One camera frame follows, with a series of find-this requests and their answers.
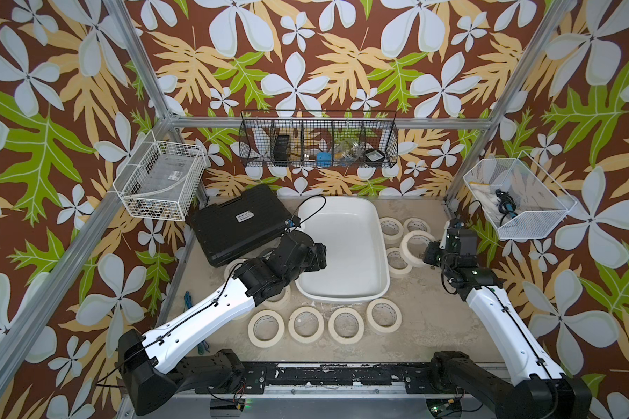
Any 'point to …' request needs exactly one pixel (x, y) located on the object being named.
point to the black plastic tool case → (244, 227)
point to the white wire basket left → (161, 180)
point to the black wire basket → (319, 139)
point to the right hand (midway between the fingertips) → (429, 244)
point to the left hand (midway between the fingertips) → (319, 247)
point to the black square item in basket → (374, 156)
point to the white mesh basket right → (515, 196)
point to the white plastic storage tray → (351, 230)
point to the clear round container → (349, 151)
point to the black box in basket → (281, 150)
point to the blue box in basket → (323, 159)
